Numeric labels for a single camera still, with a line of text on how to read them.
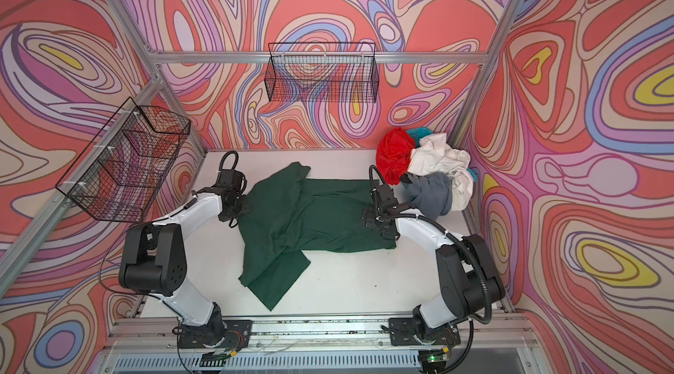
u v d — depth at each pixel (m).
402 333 0.73
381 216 0.66
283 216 0.93
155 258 0.46
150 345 0.72
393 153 1.01
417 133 1.15
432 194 0.89
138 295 0.49
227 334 0.73
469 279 0.44
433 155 0.98
